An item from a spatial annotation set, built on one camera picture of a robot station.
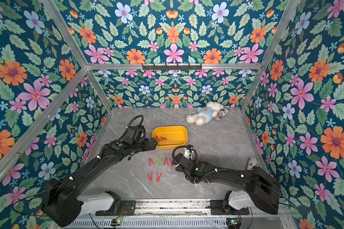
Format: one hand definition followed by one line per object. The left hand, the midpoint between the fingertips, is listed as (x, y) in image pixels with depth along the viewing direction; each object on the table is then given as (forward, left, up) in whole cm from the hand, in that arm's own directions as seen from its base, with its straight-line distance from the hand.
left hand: (153, 143), depth 82 cm
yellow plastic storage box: (+13, -14, -15) cm, 24 cm away
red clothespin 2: (-8, -10, -16) cm, 20 cm away
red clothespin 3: (-15, +3, -15) cm, 21 cm away
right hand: (-11, -14, -7) cm, 19 cm away
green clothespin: (-5, -2, -15) cm, 16 cm away
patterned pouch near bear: (+31, -52, -12) cm, 62 cm away
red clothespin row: (-4, +4, -15) cm, 16 cm away
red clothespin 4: (-16, -1, -15) cm, 22 cm away
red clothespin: (-5, -6, -15) cm, 17 cm away
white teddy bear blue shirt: (+26, -36, -8) cm, 45 cm away
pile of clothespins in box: (+11, -3, -13) cm, 17 cm away
